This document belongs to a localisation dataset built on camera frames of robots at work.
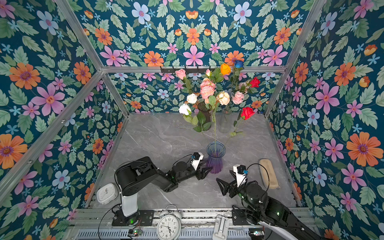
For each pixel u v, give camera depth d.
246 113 0.62
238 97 0.84
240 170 0.61
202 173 0.76
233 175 0.73
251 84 0.80
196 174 0.77
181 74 0.84
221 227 0.69
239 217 0.73
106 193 0.78
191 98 0.71
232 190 0.61
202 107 0.77
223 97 0.72
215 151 0.80
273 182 0.82
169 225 0.69
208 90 0.66
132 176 0.51
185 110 0.65
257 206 0.54
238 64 0.85
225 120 1.02
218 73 0.86
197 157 0.74
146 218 0.73
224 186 0.62
